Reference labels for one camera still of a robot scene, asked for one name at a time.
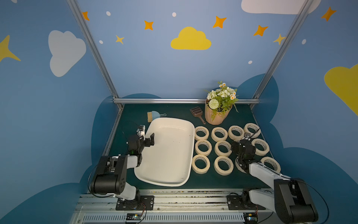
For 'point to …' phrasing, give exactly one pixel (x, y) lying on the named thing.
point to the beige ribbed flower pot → (217, 119)
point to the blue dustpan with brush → (154, 115)
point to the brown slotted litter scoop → (197, 112)
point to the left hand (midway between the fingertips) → (146, 131)
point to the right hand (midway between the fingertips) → (245, 142)
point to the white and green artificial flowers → (221, 100)
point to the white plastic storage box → (170, 161)
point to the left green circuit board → (134, 216)
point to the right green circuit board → (251, 217)
